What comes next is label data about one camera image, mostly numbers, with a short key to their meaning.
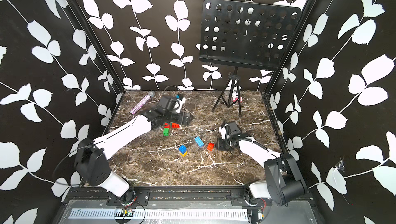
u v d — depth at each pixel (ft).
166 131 3.13
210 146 2.97
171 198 2.45
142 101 3.63
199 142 3.02
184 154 2.84
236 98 3.70
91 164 1.42
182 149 2.72
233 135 2.30
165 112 2.09
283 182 1.39
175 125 3.30
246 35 2.17
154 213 2.30
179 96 2.45
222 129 2.73
